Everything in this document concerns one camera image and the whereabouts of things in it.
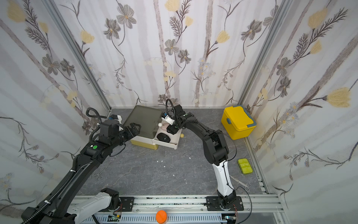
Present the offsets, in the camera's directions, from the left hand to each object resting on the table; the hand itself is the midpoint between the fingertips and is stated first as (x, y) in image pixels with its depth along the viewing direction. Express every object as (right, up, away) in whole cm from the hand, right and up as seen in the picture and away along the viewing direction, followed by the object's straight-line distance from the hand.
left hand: (137, 128), depth 74 cm
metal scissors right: (+63, -35, +7) cm, 72 cm away
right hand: (+17, +2, +20) cm, 26 cm away
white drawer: (+19, -8, +18) cm, 28 cm away
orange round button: (+15, -40, -11) cm, 44 cm away
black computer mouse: (+11, -7, +17) cm, 22 cm away
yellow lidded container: (+62, +3, +19) cm, 65 cm away
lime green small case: (+65, -25, +14) cm, 71 cm away
